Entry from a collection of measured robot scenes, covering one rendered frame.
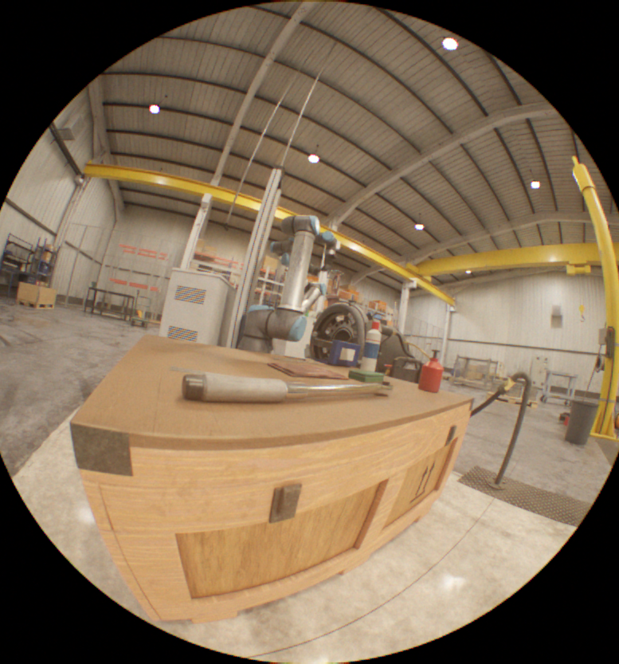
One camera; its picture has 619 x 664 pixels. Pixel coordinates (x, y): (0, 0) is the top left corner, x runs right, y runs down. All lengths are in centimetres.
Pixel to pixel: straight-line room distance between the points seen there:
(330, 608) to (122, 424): 57
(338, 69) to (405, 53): 204
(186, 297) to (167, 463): 127
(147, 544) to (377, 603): 52
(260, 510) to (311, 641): 39
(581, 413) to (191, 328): 342
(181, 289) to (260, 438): 129
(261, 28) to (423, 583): 900
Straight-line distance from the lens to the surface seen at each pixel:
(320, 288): 207
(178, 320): 144
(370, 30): 809
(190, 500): 26
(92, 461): 24
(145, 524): 28
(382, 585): 72
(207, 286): 140
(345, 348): 110
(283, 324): 120
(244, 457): 24
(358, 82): 847
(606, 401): 385
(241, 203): 993
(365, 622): 65
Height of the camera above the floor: 57
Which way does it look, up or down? 2 degrees up
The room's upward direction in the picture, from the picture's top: 11 degrees clockwise
